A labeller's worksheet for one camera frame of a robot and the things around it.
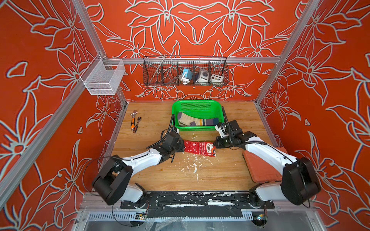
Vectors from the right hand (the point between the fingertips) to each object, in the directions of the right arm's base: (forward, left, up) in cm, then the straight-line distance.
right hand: (210, 143), depth 84 cm
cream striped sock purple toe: (+22, +16, -5) cm, 28 cm away
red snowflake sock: (0, +6, -6) cm, 9 cm away
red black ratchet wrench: (+24, +51, -8) cm, 57 cm away
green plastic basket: (+31, +6, -10) cm, 33 cm away
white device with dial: (+36, +4, +22) cm, 43 cm away
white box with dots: (+38, -5, +20) cm, 43 cm away
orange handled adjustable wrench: (+23, +56, -8) cm, 61 cm away
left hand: (+2, +16, -3) cm, 17 cm away
